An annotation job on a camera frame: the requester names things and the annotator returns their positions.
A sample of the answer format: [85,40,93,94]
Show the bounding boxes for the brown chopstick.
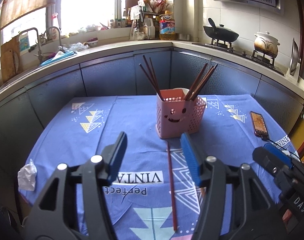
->
[142,55,163,98]
[139,64,164,101]
[187,65,215,101]
[190,63,219,101]
[184,63,208,101]
[167,142,177,232]
[149,57,160,94]

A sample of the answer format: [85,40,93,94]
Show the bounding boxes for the blue kitchen cabinets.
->
[0,42,304,172]

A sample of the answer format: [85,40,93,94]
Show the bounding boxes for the chrome kitchen faucet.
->
[18,27,44,65]

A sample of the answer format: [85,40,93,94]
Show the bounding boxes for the smartphone with patterned case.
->
[250,111,269,139]

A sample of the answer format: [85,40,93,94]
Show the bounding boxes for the crumpled white tissue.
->
[17,159,37,191]

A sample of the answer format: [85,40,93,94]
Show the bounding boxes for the blue printed tablecloth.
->
[20,95,295,239]

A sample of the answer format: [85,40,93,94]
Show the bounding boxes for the white lid holder stand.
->
[284,64,300,83]

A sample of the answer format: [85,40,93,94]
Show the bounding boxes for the black gas stove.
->
[192,39,285,76]

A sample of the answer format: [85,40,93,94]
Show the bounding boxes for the steel pot lid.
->
[290,38,300,71]

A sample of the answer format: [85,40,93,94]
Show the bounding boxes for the pink utensil holder basket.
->
[156,89,206,139]

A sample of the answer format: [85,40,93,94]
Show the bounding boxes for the white ceramic clay pot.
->
[254,31,280,59]

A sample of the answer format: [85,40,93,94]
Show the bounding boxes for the white paper cup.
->
[173,87,189,100]

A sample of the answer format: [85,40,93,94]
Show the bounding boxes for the black wok with lid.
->
[203,18,239,42]

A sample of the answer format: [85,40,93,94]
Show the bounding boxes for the wooden cutting board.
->
[0,35,23,83]

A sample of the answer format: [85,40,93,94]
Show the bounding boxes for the small steel cup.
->
[177,34,191,41]

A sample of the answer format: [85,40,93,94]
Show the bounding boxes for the blue plastic basin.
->
[39,51,76,67]

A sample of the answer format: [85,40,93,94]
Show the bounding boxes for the white crumpled plastic bag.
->
[65,42,89,53]

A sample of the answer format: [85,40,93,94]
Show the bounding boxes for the yellow cooking oil bottle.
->
[159,10,176,40]

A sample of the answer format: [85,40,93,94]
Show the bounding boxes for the small red white bowl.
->
[84,38,98,48]

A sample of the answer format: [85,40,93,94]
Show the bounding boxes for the white plastic jug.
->
[143,17,155,39]

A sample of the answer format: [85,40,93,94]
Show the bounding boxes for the spice rack with packets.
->
[127,0,174,40]

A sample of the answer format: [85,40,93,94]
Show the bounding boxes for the black charging cable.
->
[260,134,301,160]

